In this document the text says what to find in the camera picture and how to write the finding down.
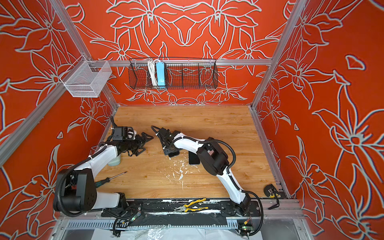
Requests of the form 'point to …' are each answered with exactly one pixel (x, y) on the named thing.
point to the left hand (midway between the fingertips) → (150, 141)
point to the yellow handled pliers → (185, 208)
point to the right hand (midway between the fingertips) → (170, 146)
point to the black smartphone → (172, 154)
